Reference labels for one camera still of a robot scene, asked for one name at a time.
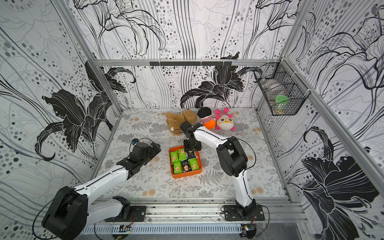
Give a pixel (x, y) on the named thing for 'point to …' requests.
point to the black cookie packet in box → (185, 166)
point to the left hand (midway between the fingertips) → (158, 151)
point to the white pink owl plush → (224, 121)
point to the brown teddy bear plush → (174, 121)
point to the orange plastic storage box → (195, 163)
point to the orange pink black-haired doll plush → (204, 114)
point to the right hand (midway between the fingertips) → (191, 148)
